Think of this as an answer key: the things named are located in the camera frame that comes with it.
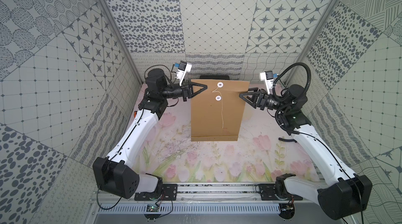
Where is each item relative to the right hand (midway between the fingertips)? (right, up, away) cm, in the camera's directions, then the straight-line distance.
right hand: (239, 95), depth 63 cm
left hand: (-12, +2, -3) cm, 12 cm away
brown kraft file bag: (-9, -7, +5) cm, 12 cm away
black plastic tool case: (-3, +14, +56) cm, 58 cm away
